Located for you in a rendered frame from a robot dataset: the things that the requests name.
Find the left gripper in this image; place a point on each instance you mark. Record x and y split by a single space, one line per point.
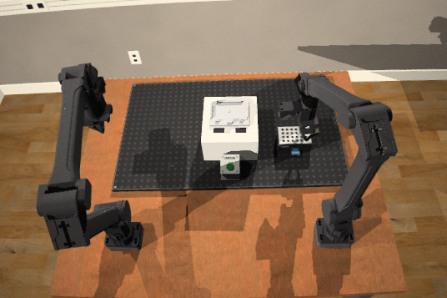
94 116

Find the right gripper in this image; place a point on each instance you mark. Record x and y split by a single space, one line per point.
313 120

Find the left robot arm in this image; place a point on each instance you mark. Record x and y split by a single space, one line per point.
64 210

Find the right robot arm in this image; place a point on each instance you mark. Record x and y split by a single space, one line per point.
361 116

